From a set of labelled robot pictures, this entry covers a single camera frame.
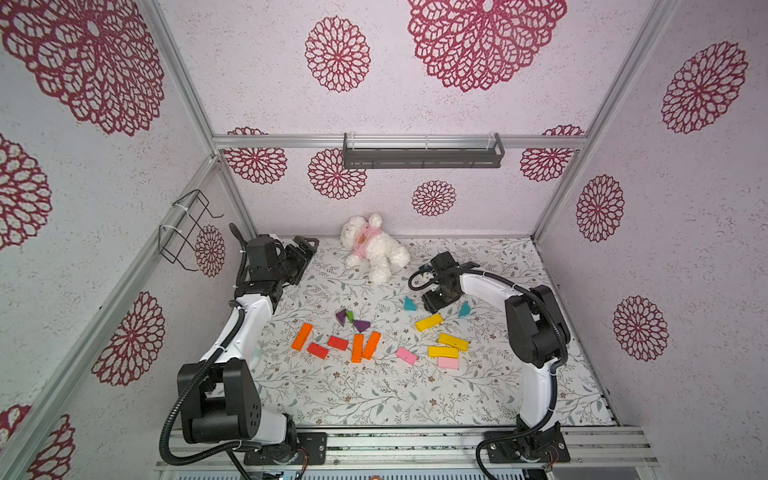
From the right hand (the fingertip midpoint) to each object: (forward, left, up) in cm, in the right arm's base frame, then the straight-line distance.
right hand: (433, 297), depth 100 cm
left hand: (+1, +36, +22) cm, 42 cm away
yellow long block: (-18, -1, -2) cm, 18 cm away
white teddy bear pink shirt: (+16, +18, +5) cm, 24 cm away
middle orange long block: (-18, +24, -1) cm, 30 cm away
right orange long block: (-16, +20, -2) cm, 26 cm away
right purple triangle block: (-10, +23, -1) cm, 26 cm away
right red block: (-16, +30, -2) cm, 34 cm away
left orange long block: (-14, +42, -1) cm, 44 cm away
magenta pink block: (-19, +9, -2) cm, 22 cm away
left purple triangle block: (-7, +30, -1) cm, 31 cm away
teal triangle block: (-2, +8, -2) cm, 8 cm away
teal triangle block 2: (-3, -10, -3) cm, 11 cm away
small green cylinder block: (-7, +27, -1) cm, 28 cm away
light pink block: (-21, -3, -2) cm, 22 cm away
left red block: (-19, +36, -1) cm, 41 cm away
